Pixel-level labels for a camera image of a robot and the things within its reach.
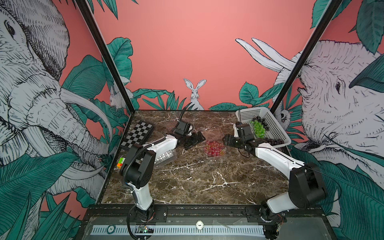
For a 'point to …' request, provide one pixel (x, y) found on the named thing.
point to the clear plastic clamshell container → (216, 141)
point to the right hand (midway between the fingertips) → (226, 137)
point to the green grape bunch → (259, 129)
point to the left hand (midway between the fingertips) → (203, 139)
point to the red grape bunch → (213, 148)
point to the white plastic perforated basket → (275, 131)
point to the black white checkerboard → (138, 135)
